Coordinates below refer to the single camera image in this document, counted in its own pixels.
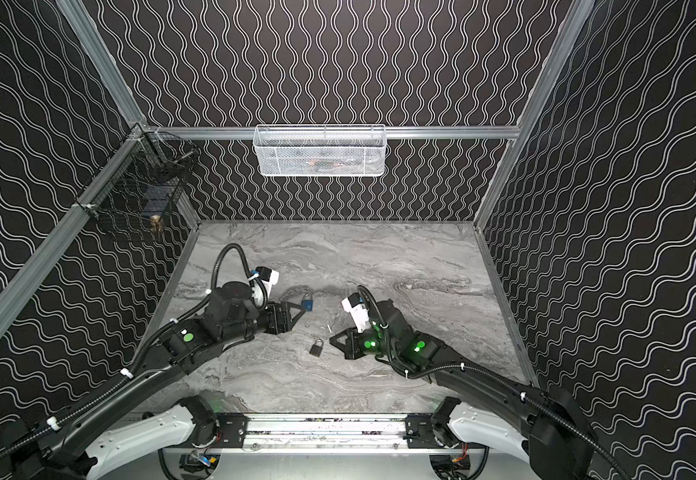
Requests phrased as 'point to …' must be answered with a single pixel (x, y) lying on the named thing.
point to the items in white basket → (340, 163)
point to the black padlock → (316, 349)
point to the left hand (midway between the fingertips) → (304, 310)
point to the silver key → (329, 328)
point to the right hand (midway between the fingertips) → (331, 341)
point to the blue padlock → (308, 304)
